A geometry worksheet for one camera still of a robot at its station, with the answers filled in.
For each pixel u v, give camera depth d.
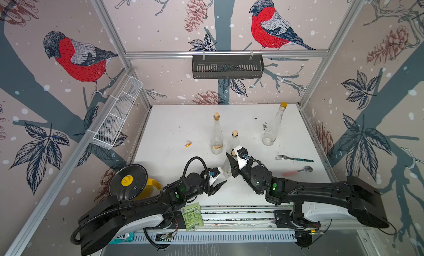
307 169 0.90
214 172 0.65
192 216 0.74
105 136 0.82
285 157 0.93
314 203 0.50
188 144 1.01
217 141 0.96
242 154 0.58
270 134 1.00
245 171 0.63
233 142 0.77
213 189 0.68
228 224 0.73
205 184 0.68
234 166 0.63
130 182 0.73
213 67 1.07
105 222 0.42
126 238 0.68
